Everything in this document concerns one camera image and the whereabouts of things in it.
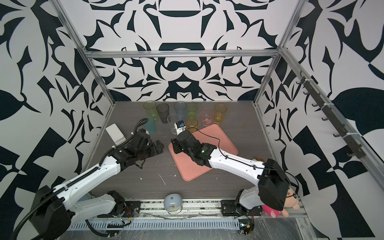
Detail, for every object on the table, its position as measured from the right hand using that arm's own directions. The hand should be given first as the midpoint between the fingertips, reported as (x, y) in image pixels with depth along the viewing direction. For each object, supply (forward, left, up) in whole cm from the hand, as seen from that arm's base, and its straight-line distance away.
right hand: (175, 138), depth 77 cm
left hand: (-1, +9, -6) cm, 11 cm away
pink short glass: (+27, -19, -17) cm, 37 cm away
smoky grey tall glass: (+26, +11, -8) cm, 29 cm away
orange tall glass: (+26, -27, -8) cm, 38 cm away
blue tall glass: (+28, -1, -10) cm, 29 cm away
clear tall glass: (+29, +6, -20) cm, 35 cm away
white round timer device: (-28, 0, -12) cm, 30 cm away
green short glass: (+31, -8, -15) cm, 35 cm away
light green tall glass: (+29, +19, -10) cm, 36 cm away
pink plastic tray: (-9, -7, -18) cm, 21 cm away
